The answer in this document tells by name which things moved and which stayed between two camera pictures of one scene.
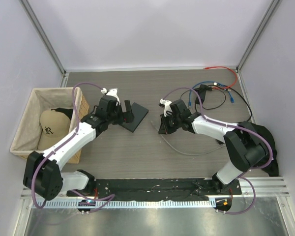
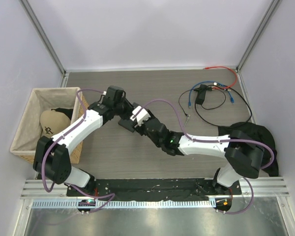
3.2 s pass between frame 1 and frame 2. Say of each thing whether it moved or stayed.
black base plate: stayed
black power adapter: stayed
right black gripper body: moved
